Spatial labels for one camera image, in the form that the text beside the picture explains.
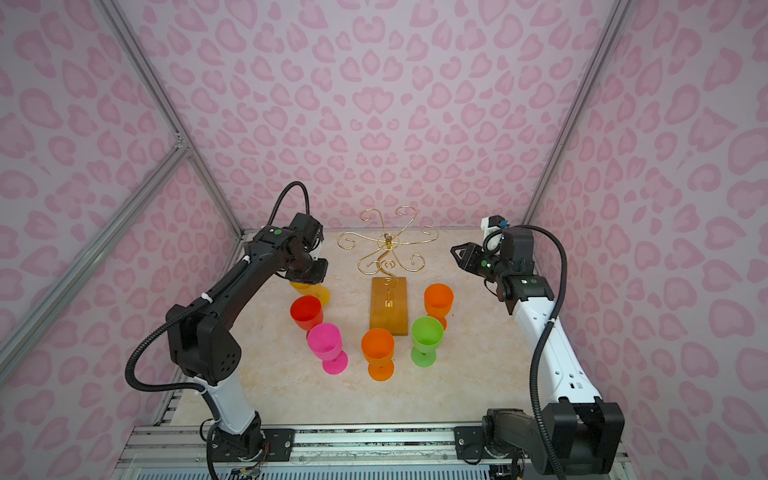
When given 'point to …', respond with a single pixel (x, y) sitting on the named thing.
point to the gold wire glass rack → (390, 242)
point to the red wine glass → (307, 311)
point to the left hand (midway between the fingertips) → (320, 274)
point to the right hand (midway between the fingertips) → (457, 247)
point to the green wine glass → (427, 335)
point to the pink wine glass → (325, 342)
